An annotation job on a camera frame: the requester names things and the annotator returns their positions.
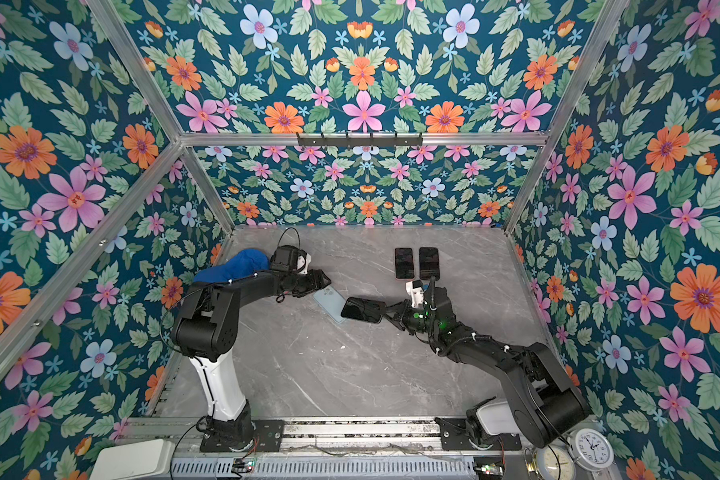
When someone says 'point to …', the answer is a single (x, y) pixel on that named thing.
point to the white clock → (592, 448)
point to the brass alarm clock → (550, 463)
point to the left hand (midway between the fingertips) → (327, 276)
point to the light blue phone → (332, 301)
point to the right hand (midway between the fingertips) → (379, 310)
